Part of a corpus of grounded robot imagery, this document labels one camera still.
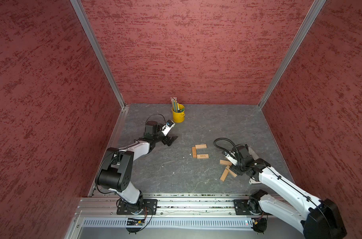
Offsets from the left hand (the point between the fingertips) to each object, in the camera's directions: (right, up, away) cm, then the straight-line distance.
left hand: (170, 133), depth 93 cm
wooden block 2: (+19, -9, +2) cm, 21 cm away
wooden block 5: (+34, -19, -16) cm, 42 cm away
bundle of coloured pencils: (+2, +19, +10) cm, 21 cm away
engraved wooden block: (+21, -15, -1) cm, 25 cm away
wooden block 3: (+34, -18, -5) cm, 39 cm away
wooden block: (+15, -12, 0) cm, 19 cm away
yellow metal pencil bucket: (+4, +10, +13) cm, 17 cm away
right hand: (+41, -16, -8) cm, 45 cm away
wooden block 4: (+32, -24, -8) cm, 41 cm away
